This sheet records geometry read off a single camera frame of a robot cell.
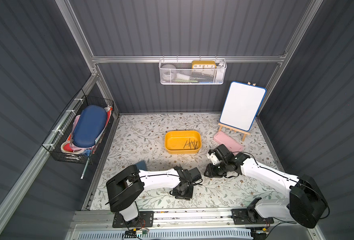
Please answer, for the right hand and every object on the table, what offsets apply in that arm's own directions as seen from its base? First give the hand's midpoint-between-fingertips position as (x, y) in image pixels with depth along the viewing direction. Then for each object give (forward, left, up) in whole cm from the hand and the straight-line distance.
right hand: (208, 172), depth 82 cm
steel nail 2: (+23, +7, -7) cm, 25 cm away
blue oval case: (+12, +58, +27) cm, 65 cm away
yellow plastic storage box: (+25, +14, -7) cm, 29 cm away
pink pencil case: (+28, -13, -7) cm, 32 cm away
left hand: (-13, +11, -7) cm, 18 cm away
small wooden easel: (+29, -27, -2) cm, 40 cm away
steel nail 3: (+23, +5, -7) cm, 25 cm away
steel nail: (+22, +13, -7) cm, 26 cm away
